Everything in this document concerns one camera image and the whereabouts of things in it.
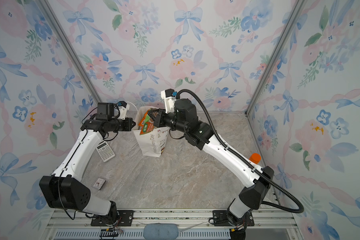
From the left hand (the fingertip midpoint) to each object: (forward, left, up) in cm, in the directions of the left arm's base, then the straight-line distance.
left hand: (135, 121), depth 80 cm
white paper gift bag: (-6, -8, -13) cm, 16 cm away
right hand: (-10, -11, +17) cm, 22 cm away
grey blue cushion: (-47, -16, -23) cm, 54 cm away
